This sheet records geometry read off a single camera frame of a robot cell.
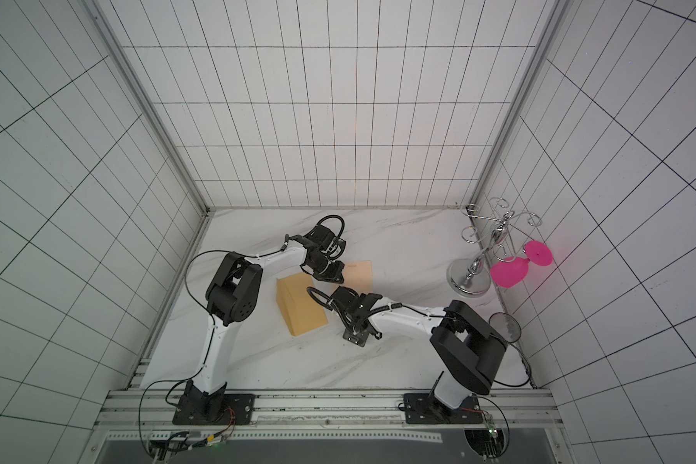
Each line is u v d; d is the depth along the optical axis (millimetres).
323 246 841
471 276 962
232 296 576
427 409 684
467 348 438
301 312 897
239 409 727
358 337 776
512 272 801
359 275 1001
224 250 572
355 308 670
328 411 742
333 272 883
